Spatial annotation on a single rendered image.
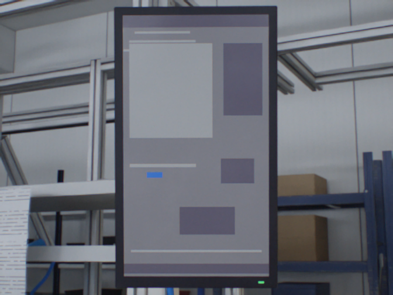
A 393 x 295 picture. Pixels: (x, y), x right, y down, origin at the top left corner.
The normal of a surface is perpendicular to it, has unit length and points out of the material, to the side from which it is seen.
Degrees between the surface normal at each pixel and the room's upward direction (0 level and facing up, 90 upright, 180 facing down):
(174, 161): 101
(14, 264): 91
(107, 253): 90
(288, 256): 90
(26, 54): 90
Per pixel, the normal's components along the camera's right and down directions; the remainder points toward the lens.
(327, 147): -0.44, -0.16
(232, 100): -0.01, 0.02
